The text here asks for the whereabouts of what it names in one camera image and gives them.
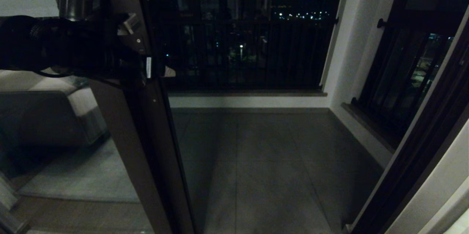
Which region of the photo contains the brown framed sliding glass door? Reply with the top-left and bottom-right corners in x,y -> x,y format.
99,0 -> 198,234

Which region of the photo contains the white sofa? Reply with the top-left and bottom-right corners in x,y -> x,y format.
0,69 -> 108,146

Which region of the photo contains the brown framed fixed glass panel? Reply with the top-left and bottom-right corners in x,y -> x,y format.
0,0 -> 173,234

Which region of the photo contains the brown stone balcony sill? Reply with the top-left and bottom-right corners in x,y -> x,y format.
169,91 -> 328,98

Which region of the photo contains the dark grey box furniture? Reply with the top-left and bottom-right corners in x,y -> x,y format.
0,91 -> 107,150

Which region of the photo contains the black balcony railing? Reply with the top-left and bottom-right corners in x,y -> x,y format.
158,17 -> 336,92

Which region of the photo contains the grey rug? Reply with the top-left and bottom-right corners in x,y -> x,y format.
18,137 -> 141,204

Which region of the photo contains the brown stone side sill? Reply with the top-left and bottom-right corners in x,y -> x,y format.
341,103 -> 396,154

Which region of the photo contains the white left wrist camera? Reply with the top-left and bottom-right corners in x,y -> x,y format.
117,13 -> 143,36

